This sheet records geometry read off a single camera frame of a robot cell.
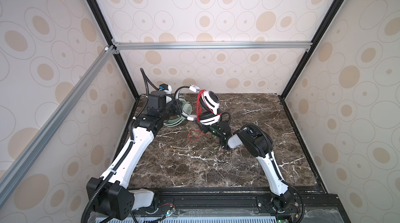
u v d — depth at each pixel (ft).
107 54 2.73
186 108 3.27
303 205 2.35
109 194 1.23
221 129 2.73
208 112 2.13
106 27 2.72
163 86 2.16
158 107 1.81
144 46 2.95
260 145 1.99
